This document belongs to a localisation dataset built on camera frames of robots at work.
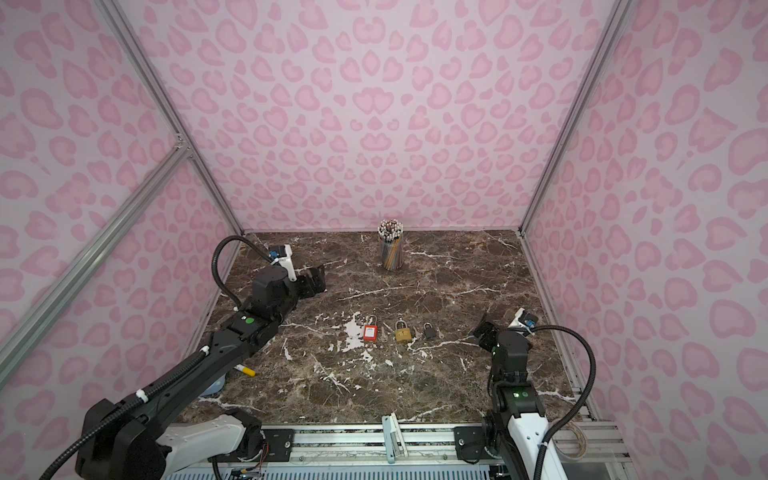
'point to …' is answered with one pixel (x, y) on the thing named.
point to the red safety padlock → (371, 328)
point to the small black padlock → (429, 331)
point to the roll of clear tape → (582, 438)
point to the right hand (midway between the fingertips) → (497, 319)
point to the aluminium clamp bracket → (395, 445)
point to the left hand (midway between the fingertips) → (311, 264)
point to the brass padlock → (402, 334)
